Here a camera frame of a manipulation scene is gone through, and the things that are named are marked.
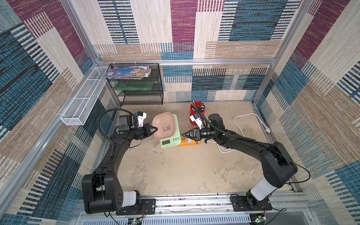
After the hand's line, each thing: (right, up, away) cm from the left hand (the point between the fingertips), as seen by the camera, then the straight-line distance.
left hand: (157, 129), depth 82 cm
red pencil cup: (+21, +10, +15) cm, 28 cm away
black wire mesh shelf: (-27, +28, +33) cm, 51 cm away
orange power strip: (+16, -10, +12) cm, 22 cm away
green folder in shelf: (-21, +29, +20) cm, 41 cm away
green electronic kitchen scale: (+10, -6, -3) cm, 12 cm away
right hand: (+16, -4, -2) cm, 17 cm away
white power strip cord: (+78, -2, +24) cm, 81 cm away
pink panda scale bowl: (+5, +3, -1) cm, 6 cm away
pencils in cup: (+27, +13, +13) cm, 33 cm away
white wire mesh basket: (-38, +11, -10) cm, 41 cm away
